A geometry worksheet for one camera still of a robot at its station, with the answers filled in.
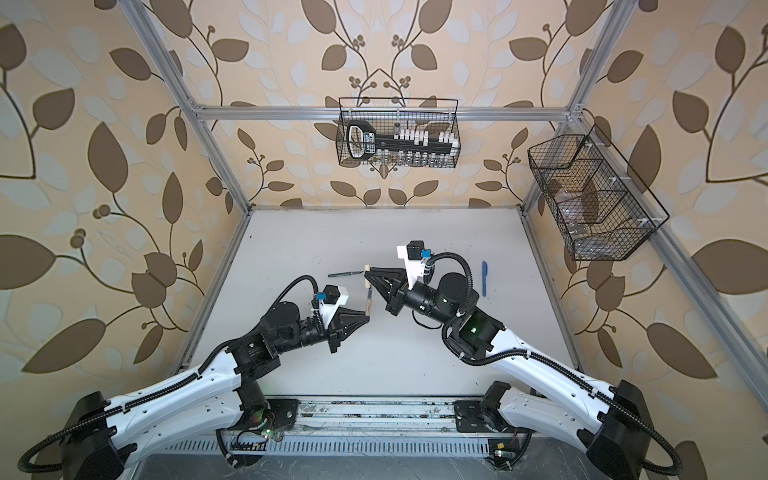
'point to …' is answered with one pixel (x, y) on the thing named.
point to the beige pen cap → (367, 284)
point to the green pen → (344, 273)
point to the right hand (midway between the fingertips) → (369, 276)
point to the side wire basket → (600, 204)
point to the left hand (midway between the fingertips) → (368, 316)
